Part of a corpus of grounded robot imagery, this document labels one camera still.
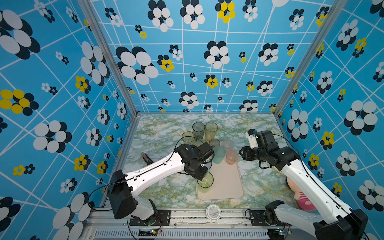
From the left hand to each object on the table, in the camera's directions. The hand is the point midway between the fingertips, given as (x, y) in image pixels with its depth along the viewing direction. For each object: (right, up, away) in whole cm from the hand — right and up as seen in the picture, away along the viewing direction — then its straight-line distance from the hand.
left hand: (202, 175), depth 74 cm
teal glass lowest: (+12, +8, +20) cm, 24 cm away
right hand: (+22, +11, +4) cm, 25 cm away
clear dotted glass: (+19, +12, +25) cm, 33 cm away
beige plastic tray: (+15, -8, +11) cm, 20 cm away
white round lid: (+5, -17, -4) cm, 18 cm away
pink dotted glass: (+19, +5, +20) cm, 28 cm away
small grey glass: (+9, +13, +25) cm, 30 cm away
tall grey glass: (-2, +22, +20) cm, 30 cm away
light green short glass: (-1, +13, +23) cm, 26 cm away
